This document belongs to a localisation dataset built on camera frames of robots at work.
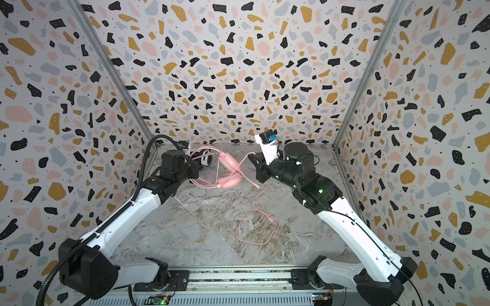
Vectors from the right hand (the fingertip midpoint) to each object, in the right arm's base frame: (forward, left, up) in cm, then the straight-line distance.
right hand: (248, 152), depth 59 cm
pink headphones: (+6, +9, -20) cm, 23 cm away
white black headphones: (+29, +27, -36) cm, 54 cm away
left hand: (+12, +24, -17) cm, 32 cm away
